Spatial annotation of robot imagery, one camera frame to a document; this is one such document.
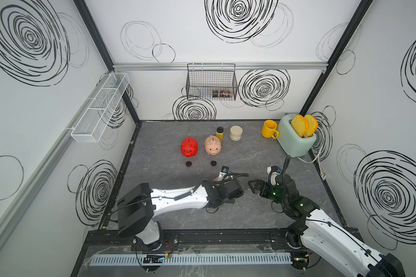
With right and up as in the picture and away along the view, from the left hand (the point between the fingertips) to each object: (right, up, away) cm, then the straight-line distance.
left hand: (225, 191), depth 81 cm
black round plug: (-20, +10, +18) cm, 29 cm away
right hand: (+14, +2, 0) cm, 14 cm away
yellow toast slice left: (+41, +32, +11) cm, 53 cm away
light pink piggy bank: (-6, +21, +16) cm, 27 cm away
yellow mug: (+29, +31, +24) cm, 49 cm away
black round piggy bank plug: (-5, +10, +18) cm, 22 cm away
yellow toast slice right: (+46, +32, +9) cm, 57 cm away
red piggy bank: (-19, +20, +14) cm, 31 cm away
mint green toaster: (+38, +21, +11) cm, 45 cm away
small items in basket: (-1, +48, +8) cm, 49 cm away
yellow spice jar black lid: (-1, +28, +22) cm, 35 cm away
